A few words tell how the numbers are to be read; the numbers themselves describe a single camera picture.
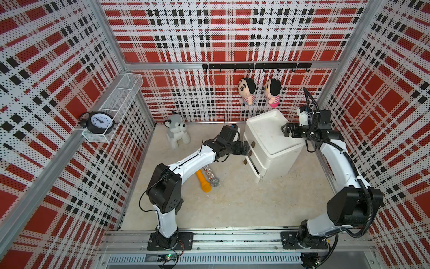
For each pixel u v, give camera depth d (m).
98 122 0.64
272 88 0.94
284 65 0.89
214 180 0.89
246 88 0.91
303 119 0.72
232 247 0.73
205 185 0.87
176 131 0.99
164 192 0.47
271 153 0.75
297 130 0.72
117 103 0.81
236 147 0.77
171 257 0.70
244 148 0.77
